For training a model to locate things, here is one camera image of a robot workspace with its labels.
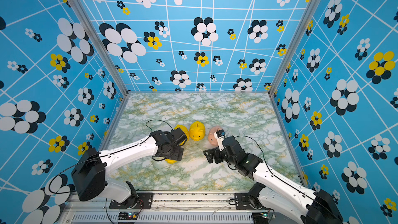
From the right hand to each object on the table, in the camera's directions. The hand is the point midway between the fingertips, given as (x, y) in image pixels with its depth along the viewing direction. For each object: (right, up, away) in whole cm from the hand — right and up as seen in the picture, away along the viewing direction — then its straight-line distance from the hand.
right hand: (213, 149), depth 79 cm
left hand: (-19, -4, +4) cm, 20 cm away
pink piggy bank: (-1, +4, +8) cm, 9 cm away
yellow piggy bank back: (-9, +8, +8) cm, 14 cm away
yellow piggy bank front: (-22, -7, +1) cm, 24 cm away
